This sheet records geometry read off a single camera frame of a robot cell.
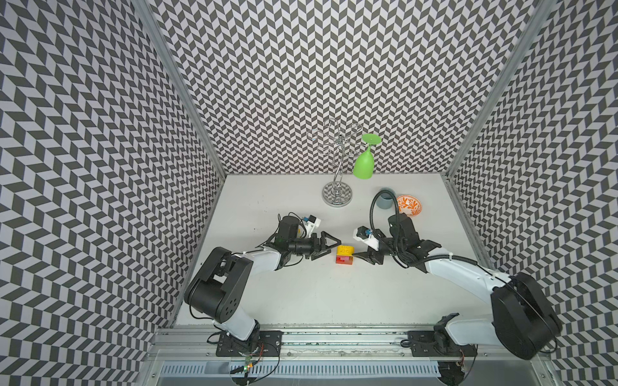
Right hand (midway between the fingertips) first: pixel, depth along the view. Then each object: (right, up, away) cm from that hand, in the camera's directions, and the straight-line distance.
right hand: (357, 246), depth 83 cm
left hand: (-8, -1, 0) cm, 8 cm away
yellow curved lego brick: (-4, -1, 0) cm, 4 cm away
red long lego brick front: (-4, -5, +3) cm, 8 cm away
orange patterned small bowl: (+26, +14, +22) cm, 37 cm away
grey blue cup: (+15, +16, +19) cm, 29 cm away
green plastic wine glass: (+4, +31, +8) cm, 32 cm away
